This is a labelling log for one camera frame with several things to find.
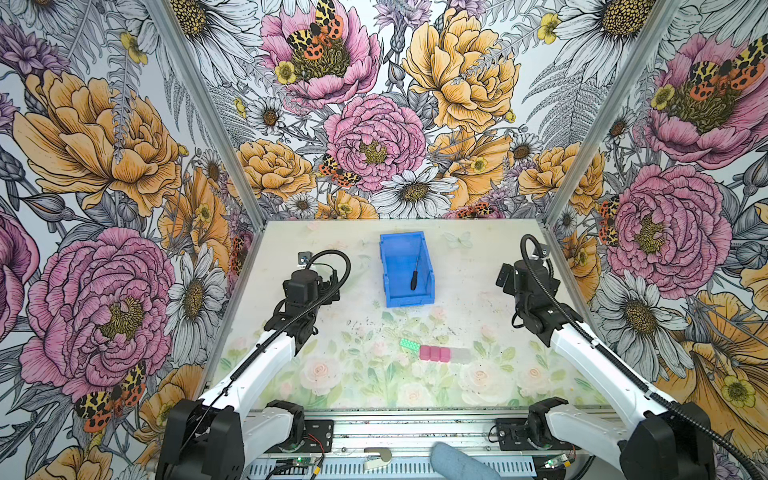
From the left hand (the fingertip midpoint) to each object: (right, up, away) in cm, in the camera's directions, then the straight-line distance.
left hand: (317, 286), depth 86 cm
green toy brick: (+26, -17, +2) cm, 31 cm away
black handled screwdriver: (+29, +1, +19) cm, 35 cm away
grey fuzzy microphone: (+34, -37, -18) cm, 54 cm away
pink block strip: (+34, -20, +2) cm, 39 cm away
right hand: (+56, +2, -3) cm, 57 cm away
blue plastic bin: (+25, +9, +27) cm, 38 cm away
